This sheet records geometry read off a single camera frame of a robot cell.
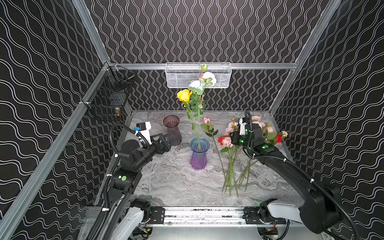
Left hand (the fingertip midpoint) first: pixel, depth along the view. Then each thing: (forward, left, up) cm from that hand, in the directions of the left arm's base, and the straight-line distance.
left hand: (172, 134), depth 64 cm
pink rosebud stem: (+31, -19, -32) cm, 49 cm away
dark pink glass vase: (+23, +5, -18) cm, 30 cm away
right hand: (+15, -29, -15) cm, 36 cm away
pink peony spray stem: (+31, -35, -29) cm, 56 cm away
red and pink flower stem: (+15, -29, -25) cm, 41 cm away
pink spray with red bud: (+24, -57, -27) cm, 68 cm away
